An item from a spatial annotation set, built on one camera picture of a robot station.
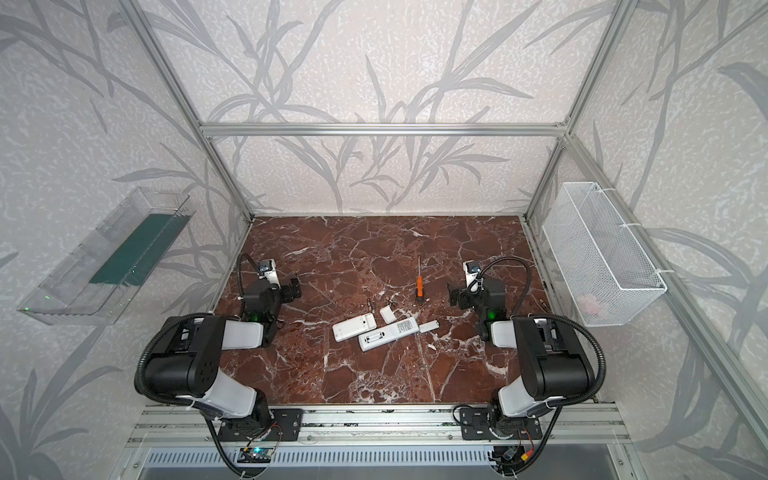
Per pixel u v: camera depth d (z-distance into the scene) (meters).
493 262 0.80
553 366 0.46
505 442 0.72
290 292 0.85
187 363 0.45
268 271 0.81
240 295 0.71
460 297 0.84
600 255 0.63
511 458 0.75
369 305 0.94
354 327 0.89
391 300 0.96
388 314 0.94
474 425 0.74
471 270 0.81
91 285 0.63
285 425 0.74
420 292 0.96
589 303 0.73
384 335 0.87
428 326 0.91
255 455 0.71
